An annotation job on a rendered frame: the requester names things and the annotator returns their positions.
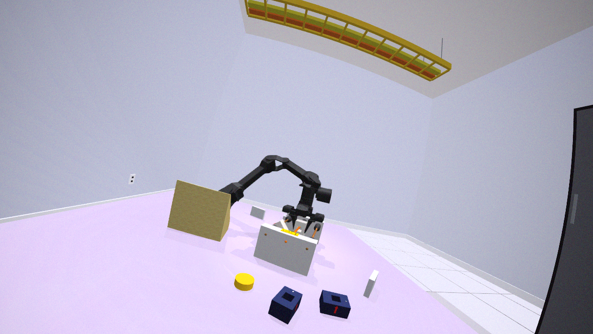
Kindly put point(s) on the yellow short cylinder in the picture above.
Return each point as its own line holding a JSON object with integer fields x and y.
{"x": 244, "y": 281}

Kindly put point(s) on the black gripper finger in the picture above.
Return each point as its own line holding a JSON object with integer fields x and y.
{"x": 308, "y": 224}
{"x": 294, "y": 218}

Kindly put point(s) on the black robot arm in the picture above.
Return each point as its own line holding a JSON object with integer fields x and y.
{"x": 311, "y": 183}

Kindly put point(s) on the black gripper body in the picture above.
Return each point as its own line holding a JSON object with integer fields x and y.
{"x": 314, "y": 217}

